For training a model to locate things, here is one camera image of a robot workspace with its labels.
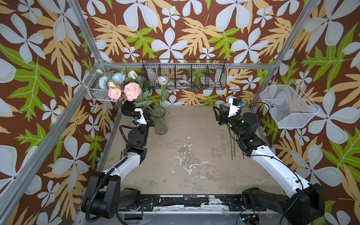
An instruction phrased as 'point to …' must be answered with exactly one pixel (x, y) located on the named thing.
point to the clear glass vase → (161, 125)
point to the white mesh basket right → (291, 107)
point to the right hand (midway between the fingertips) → (216, 106)
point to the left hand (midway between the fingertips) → (146, 106)
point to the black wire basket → (194, 74)
